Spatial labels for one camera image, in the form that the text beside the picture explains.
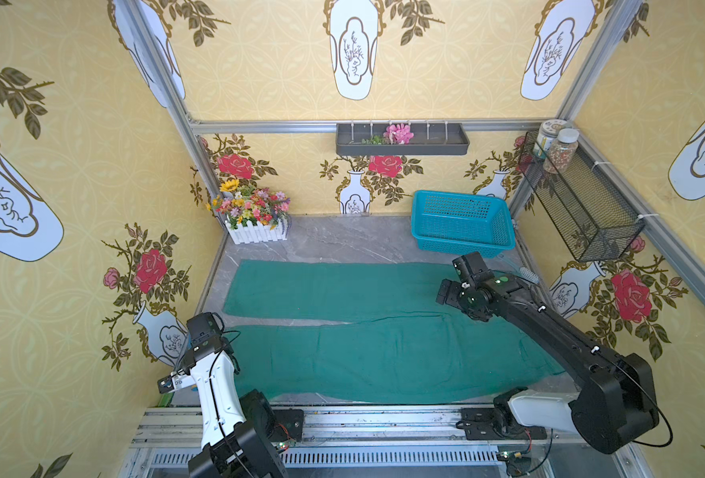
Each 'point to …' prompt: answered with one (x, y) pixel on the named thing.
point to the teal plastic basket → (456, 224)
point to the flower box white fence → (252, 216)
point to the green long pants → (394, 344)
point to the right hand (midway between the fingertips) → (456, 297)
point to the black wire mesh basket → (596, 221)
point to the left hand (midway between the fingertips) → (202, 367)
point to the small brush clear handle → (524, 273)
